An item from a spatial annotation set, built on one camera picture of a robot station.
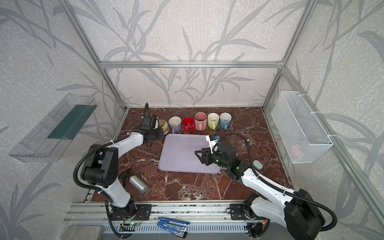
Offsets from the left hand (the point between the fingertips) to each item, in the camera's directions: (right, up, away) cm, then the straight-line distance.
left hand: (162, 127), depth 97 cm
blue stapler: (+14, -45, -29) cm, 55 cm away
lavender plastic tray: (+9, -18, +1) cm, 20 cm away
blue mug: (+42, +5, +4) cm, 42 cm away
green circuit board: (-7, -45, -26) cm, 53 cm away
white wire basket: (+68, -1, -35) cm, 77 cm away
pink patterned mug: (+25, +5, +5) cm, 26 cm away
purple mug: (+7, +2, +9) cm, 11 cm away
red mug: (+16, +2, +9) cm, 18 cm away
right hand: (+24, -10, -19) cm, 32 cm away
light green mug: (+34, +5, +5) cm, 34 cm away
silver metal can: (-8, -30, -17) cm, 36 cm away
